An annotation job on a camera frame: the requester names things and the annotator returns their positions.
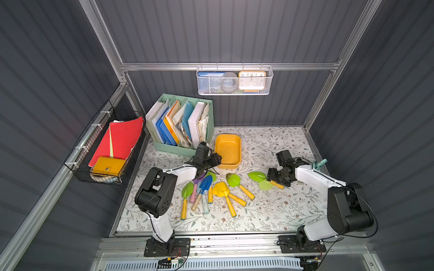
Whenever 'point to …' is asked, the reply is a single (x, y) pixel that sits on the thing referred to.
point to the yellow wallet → (109, 166)
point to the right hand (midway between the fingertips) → (276, 178)
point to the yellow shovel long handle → (222, 189)
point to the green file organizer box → (178, 124)
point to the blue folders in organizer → (166, 136)
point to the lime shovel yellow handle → (210, 191)
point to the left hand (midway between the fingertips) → (217, 157)
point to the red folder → (120, 140)
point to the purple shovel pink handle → (196, 182)
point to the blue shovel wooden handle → (204, 186)
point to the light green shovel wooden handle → (265, 185)
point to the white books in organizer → (198, 123)
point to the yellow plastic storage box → (229, 146)
